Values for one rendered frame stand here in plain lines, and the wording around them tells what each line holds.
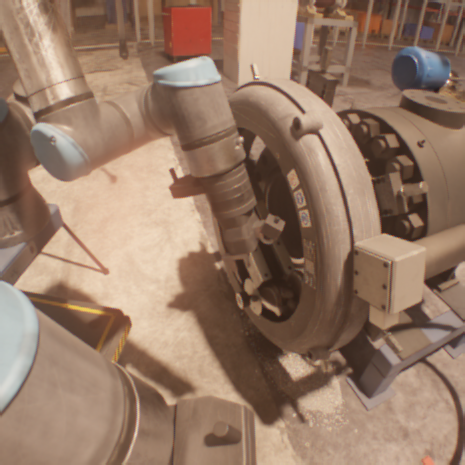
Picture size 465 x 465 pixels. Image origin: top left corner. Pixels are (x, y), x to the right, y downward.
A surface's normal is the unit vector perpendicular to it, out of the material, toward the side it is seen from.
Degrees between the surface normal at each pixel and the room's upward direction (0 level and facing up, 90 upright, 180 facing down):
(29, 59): 78
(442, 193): 56
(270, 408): 0
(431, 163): 38
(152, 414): 65
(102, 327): 0
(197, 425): 25
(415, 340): 0
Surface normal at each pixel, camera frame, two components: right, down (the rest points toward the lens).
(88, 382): 0.91, -0.41
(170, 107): -0.55, 0.53
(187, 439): -0.37, -0.65
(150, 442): 0.92, -0.13
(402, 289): 0.38, 0.24
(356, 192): 0.29, -0.12
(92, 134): 0.79, 0.04
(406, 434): 0.04, -0.78
